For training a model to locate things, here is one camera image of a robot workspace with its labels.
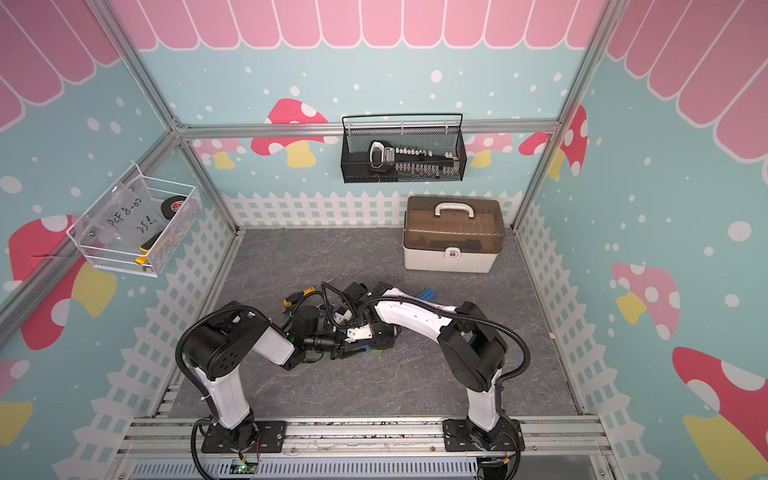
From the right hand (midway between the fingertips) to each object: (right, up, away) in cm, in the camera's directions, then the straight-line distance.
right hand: (386, 337), depth 87 cm
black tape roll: (-57, +37, -8) cm, 69 cm away
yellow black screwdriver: (-30, +10, +10) cm, 34 cm away
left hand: (-5, -3, -3) cm, 7 cm away
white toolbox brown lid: (+20, +31, +4) cm, 37 cm away
